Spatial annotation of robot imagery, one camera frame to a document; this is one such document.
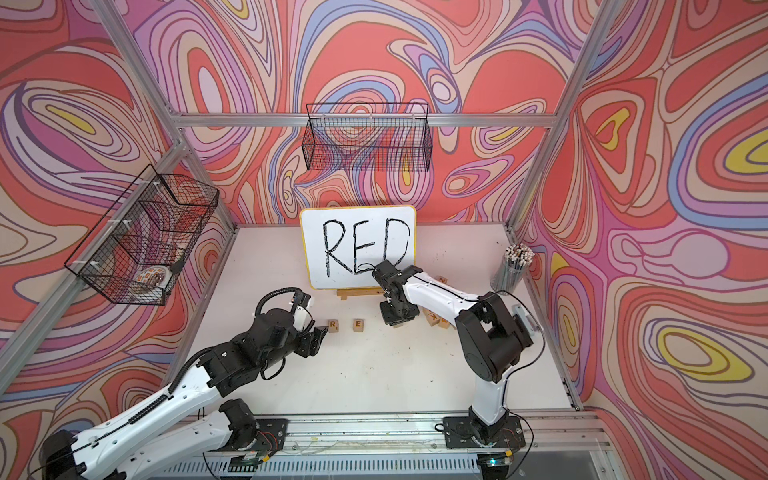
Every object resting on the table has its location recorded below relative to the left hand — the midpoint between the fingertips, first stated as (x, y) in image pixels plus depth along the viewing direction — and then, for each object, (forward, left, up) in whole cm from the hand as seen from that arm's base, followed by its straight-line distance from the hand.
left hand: (321, 325), depth 76 cm
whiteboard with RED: (+24, -4, +4) cm, 25 cm away
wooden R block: (+7, -1, -14) cm, 15 cm away
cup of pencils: (+19, -55, -3) cm, 59 cm away
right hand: (+6, -21, -12) cm, 24 cm away
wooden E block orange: (+7, -8, -13) cm, 17 cm away
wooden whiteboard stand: (+16, -3, -10) cm, 19 cm away
